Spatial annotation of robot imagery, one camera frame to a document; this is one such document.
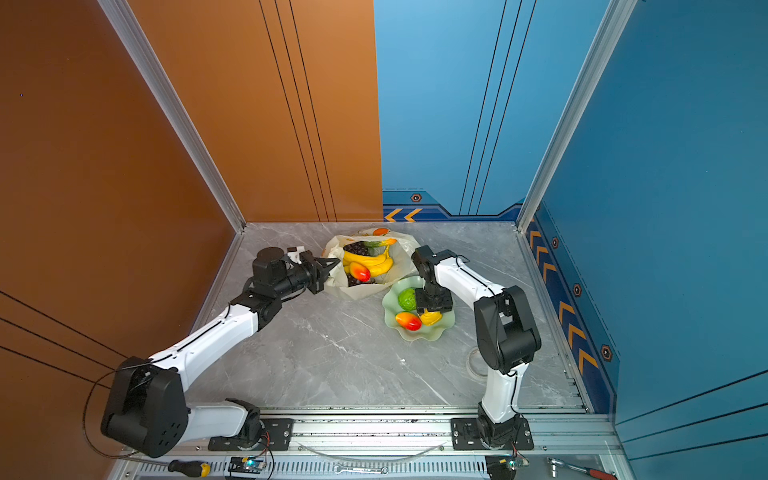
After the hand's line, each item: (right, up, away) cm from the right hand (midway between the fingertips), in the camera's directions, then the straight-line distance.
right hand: (427, 311), depth 91 cm
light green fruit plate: (-1, -6, -2) cm, 6 cm away
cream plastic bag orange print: (-8, +18, 0) cm, 20 cm away
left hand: (-24, +17, -13) cm, 32 cm away
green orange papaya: (-15, +21, +14) cm, 30 cm away
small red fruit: (-6, -2, -2) cm, 6 cm away
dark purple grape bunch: (-24, +9, +5) cm, 26 cm away
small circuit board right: (+18, -31, -21) cm, 42 cm away
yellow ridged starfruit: (+1, -2, -2) cm, 3 cm away
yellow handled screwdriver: (-57, -31, -24) cm, 69 cm away
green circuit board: (-49, -34, -19) cm, 62 cm away
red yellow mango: (-22, +12, +5) cm, 25 cm away
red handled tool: (+38, -33, -23) cm, 55 cm away
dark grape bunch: (-23, +19, +15) cm, 34 cm away
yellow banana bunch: (-16, +14, +11) cm, 23 cm away
